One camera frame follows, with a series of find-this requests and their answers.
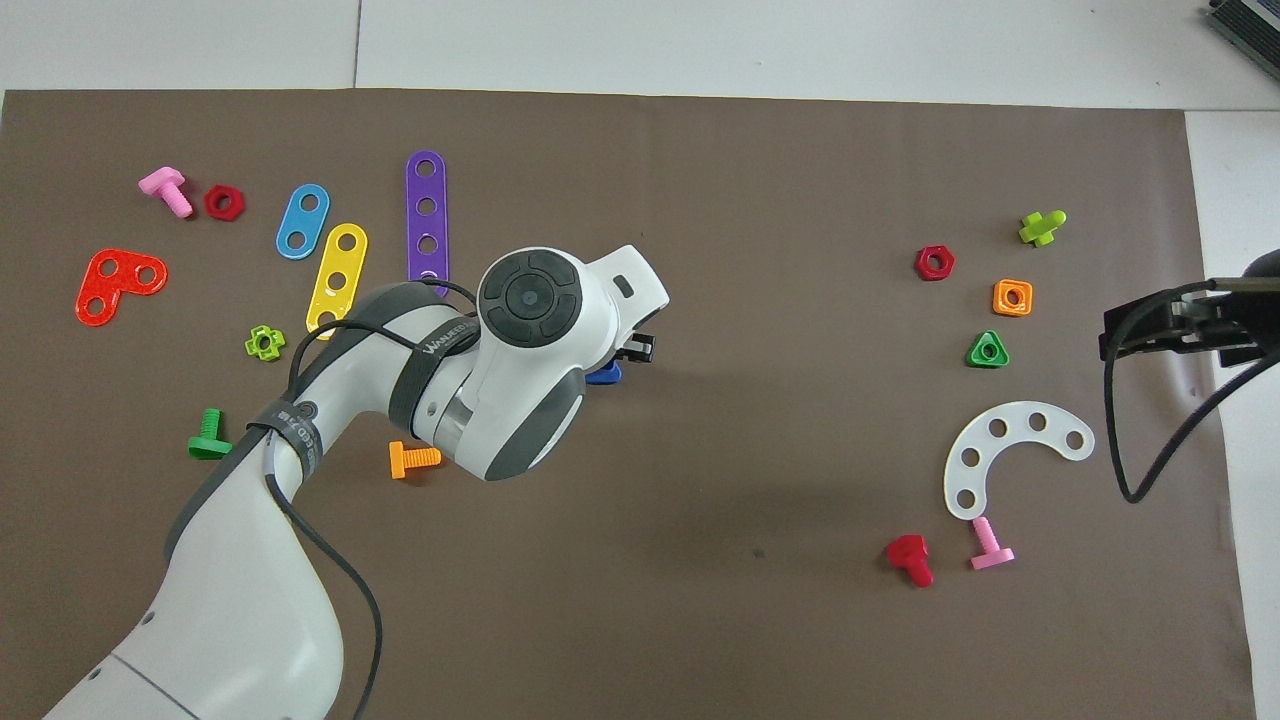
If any brown paper mat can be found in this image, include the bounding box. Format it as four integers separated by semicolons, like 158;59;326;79
0;90;1256;720

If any yellow three-hole plate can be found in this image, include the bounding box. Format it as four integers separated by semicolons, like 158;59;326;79
305;223;369;341

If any green plastic screw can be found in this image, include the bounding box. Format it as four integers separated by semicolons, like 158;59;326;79
188;408;233;461

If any lime cross-head screw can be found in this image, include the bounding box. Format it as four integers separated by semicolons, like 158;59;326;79
1018;210;1068;248

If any orange plastic screw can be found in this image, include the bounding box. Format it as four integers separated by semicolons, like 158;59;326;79
389;441;442;480

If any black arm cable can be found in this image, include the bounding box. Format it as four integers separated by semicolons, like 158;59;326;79
1103;280;1280;504
262;280;483;720

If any purple four-hole plate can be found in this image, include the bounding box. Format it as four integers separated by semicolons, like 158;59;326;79
406;150;451;299

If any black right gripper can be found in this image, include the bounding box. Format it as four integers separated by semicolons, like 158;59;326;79
1100;280;1280;367

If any red plastic screw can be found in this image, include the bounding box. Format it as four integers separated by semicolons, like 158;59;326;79
886;534;935;589

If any white curved perforated plate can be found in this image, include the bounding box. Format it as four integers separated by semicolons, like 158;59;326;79
944;402;1096;521

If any pink plastic screw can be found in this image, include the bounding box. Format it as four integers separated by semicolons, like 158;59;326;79
970;516;1015;571
138;167;194;219

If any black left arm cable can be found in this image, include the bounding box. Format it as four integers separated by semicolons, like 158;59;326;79
262;280;483;720

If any blue two-hole plate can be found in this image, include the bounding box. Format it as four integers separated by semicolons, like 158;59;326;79
276;184;331;260

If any grey ribbed device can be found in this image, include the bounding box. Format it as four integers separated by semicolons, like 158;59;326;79
1205;0;1280;56

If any orange heart-shaped plate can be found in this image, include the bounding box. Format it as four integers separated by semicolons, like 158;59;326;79
75;248;169;327

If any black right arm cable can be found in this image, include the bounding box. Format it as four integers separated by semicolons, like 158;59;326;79
1103;280;1280;504

